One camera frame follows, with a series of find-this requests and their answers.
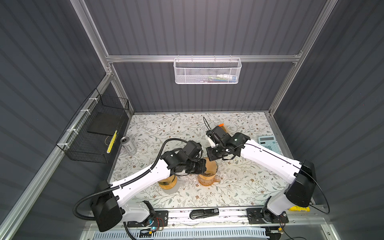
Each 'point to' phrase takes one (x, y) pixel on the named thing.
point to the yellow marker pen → (109, 149)
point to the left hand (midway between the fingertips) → (208, 169)
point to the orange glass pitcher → (207, 181)
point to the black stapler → (195, 213)
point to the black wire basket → (96, 134)
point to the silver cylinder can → (126, 142)
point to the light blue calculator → (270, 143)
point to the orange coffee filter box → (222, 125)
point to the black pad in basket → (103, 123)
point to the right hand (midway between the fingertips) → (208, 156)
